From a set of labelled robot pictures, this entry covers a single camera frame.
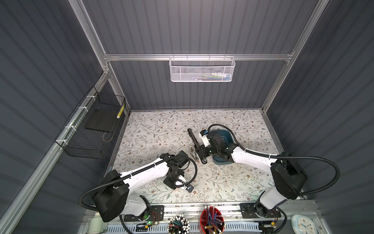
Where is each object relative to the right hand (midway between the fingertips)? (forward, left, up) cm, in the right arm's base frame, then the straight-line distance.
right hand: (199, 150), depth 87 cm
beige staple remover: (+3, +5, -5) cm, 7 cm away
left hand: (-16, +13, -5) cm, 21 cm away
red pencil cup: (-36, -4, +1) cm, 36 cm away
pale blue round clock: (-36, -47, -7) cm, 60 cm away
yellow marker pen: (+16, +45, +19) cm, 52 cm away
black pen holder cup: (-38, +10, +6) cm, 39 cm away
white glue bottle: (-37, +48, 0) cm, 60 cm away
